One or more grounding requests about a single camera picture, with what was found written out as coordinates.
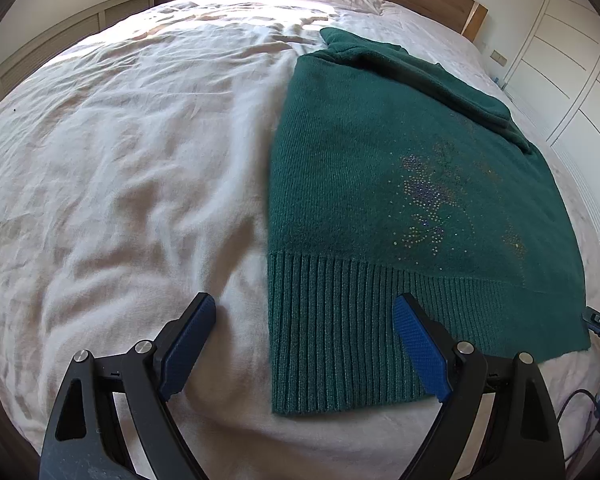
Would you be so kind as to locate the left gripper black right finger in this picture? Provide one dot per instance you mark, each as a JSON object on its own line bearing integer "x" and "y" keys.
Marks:
{"x": 503, "y": 402}

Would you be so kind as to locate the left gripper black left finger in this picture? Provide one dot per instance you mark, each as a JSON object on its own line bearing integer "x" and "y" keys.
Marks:
{"x": 84, "y": 438}

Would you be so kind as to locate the dark green knit sweater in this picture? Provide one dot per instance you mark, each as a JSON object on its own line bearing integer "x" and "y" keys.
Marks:
{"x": 388, "y": 176}

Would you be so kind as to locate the white louvered wardrobe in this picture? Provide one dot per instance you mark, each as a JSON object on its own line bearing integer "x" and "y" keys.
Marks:
{"x": 555, "y": 81}

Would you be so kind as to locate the white bed sheet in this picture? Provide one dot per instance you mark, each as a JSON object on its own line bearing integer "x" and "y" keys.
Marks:
{"x": 134, "y": 173}

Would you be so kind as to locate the low white radiator cabinet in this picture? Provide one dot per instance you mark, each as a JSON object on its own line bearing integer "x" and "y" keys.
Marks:
{"x": 63, "y": 35}

